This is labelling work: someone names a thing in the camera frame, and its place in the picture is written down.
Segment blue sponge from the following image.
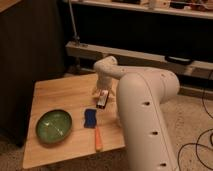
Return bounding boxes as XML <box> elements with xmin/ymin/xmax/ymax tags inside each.
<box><xmin>84</xmin><ymin>109</ymin><xmax>97</xmax><ymax>128</ymax></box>

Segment grey metal rail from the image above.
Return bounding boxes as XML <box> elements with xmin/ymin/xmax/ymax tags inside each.
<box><xmin>66</xmin><ymin>41</ymin><xmax>213</xmax><ymax>79</ymax></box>

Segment wooden shelf with items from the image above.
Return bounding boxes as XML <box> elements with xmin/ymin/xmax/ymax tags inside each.
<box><xmin>63</xmin><ymin>0</ymin><xmax>213</xmax><ymax>20</ymax></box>

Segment wooden table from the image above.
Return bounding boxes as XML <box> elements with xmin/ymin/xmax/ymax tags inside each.
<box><xmin>23</xmin><ymin>74</ymin><xmax>128</xmax><ymax>171</ymax></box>

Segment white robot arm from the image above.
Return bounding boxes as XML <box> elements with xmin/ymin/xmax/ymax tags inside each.
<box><xmin>94</xmin><ymin>56</ymin><xmax>180</xmax><ymax>171</ymax></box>

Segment black cables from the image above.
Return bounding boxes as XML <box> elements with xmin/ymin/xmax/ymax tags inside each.
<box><xmin>177</xmin><ymin>71</ymin><xmax>213</xmax><ymax>171</ymax></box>

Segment black handle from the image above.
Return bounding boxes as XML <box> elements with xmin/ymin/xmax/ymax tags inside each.
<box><xmin>164</xmin><ymin>56</ymin><xmax>194</xmax><ymax>65</ymax></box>

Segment red white black box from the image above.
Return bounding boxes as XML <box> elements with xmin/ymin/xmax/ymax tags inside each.
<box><xmin>96</xmin><ymin>90</ymin><xmax>109</xmax><ymax>109</ymax></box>

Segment metal pole stand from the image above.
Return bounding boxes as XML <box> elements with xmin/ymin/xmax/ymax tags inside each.
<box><xmin>68</xmin><ymin>0</ymin><xmax>86</xmax><ymax>75</ymax></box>

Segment green bowl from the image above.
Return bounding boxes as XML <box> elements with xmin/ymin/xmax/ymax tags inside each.
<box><xmin>36</xmin><ymin>109</ymin><xmax>72</xmax><ymax>144</ymax></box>

